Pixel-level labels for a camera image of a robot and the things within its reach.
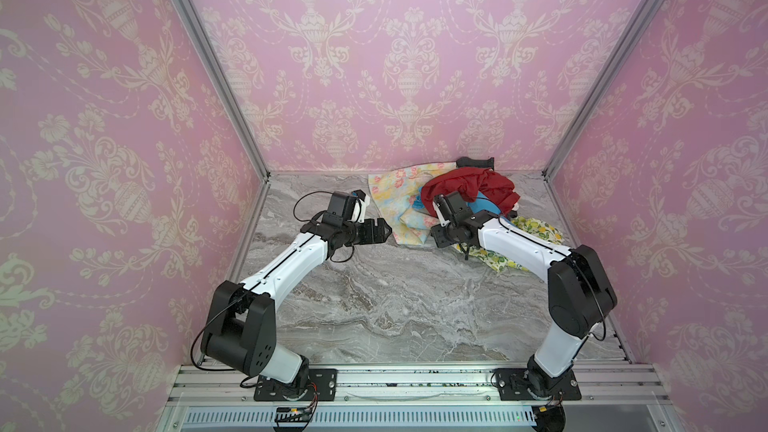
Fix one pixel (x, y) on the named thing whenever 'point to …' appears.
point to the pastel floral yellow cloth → (394, 191)
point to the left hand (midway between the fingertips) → (382, 232)
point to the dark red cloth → (472, 184)
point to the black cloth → (465, 162)
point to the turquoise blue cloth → (477, 203)
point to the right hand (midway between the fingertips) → (444, 231)
